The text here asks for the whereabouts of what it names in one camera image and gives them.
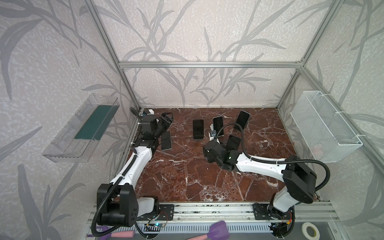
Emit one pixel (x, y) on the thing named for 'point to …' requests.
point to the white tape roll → (304, 229)
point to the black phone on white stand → (218, 125)
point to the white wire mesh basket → (328, 137)
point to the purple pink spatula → (218, 231)
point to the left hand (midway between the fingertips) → (173, 111)
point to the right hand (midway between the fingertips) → (210, 140)
